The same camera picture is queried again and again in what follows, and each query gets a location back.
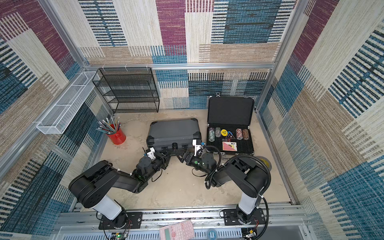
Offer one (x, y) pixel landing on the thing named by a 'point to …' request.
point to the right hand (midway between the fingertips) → (178, 154)
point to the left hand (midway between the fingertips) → (174, 150)
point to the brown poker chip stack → (246, 134)
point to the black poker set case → (230, 119)
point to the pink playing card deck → (229, 146)
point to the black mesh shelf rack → (129, 90)
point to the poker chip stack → (211, 134)
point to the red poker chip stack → (239, 134)
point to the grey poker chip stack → (217, 132)
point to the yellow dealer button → (224, 132)
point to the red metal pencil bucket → (117, 138)
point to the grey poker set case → (173, 135)
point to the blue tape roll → (212, 234)
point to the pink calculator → (184, 231)
